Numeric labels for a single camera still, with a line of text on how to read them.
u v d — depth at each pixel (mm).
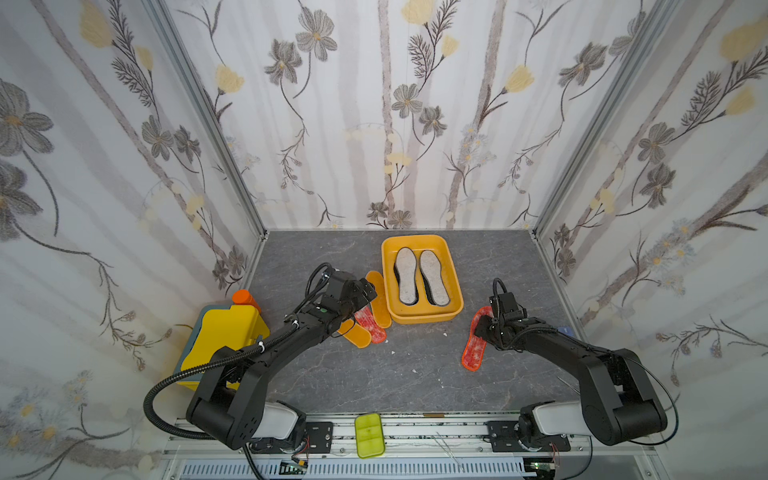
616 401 430
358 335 912
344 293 672
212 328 786
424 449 733
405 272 1061
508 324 713
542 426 625
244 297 903
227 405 419
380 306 976
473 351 882
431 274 1051
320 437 732
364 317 956
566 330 925
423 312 1001
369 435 736
